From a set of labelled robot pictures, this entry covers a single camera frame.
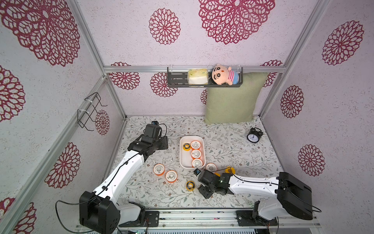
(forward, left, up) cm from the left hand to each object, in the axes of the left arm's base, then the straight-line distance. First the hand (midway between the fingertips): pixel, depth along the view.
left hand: (162, 141), depth 82 cm
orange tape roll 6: (-13, -4, -18) cm, 23 cm away
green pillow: (+30, -47, 0) cm, 56 cm away
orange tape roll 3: (-5, -20, -17) cm, 27 cm away
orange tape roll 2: (+2, -20, -18) cm, 27 cm away
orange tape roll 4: (-8, -29, -18) cm, 35 cm away
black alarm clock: (+14, -60, -13) cm, 63 cm away
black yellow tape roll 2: (-19, -16, -19) cm, 31 cm away
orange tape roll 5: (-9, +4, -17) cm, 20 cm away
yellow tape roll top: (-9, -40, -17) cm, 45 cm away
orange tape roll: (+9, -20, -17) cm, 28 cm away
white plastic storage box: (-3, -13, -19) cm, 23 cm away
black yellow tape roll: (+8, -13, -18) cm, 24 cm away
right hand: (-20, -22, -17) cm, 34 cm away
